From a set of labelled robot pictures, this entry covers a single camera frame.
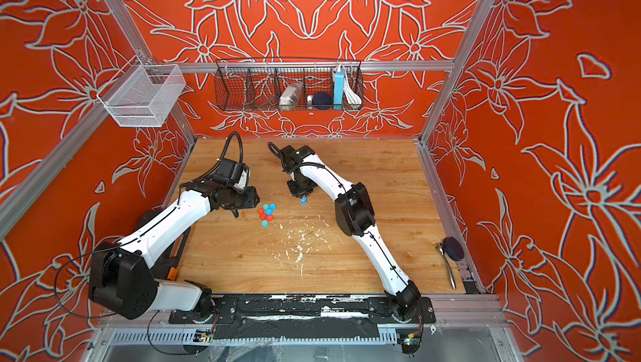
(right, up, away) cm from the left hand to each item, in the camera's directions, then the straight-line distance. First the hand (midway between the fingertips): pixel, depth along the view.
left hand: (256, 197), depth 85 cm
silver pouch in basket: (+11, +38, +7) cm, 40 cm away
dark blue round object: (+23, +36, +8) cm, 43 cm away
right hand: (+13, -1, +10) cm, 17 cm away
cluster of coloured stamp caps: (+1, -8, +10) cm, 13 cm away
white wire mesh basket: (-45, +38, +7) cm, 59 cm away
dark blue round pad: (+68, -17, -2) cm, 70 cm away
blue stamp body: (+16, -2, +10) cm, 19 cm away
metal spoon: (+65, -23, -5) cm, 69 cm away
